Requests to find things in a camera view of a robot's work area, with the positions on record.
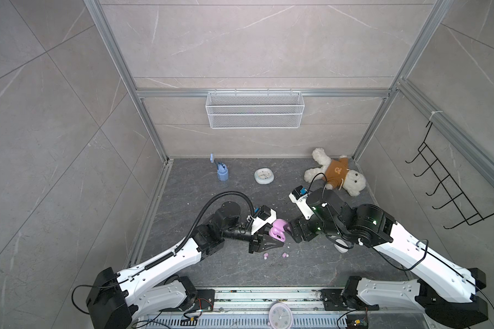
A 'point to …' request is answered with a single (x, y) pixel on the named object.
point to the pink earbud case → (280, 227)
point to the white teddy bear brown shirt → (335, 173)
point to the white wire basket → (254, 110)
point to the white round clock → (280, 316)
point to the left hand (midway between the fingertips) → (281, 236)
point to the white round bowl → (264, 176)
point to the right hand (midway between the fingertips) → (293, 220)
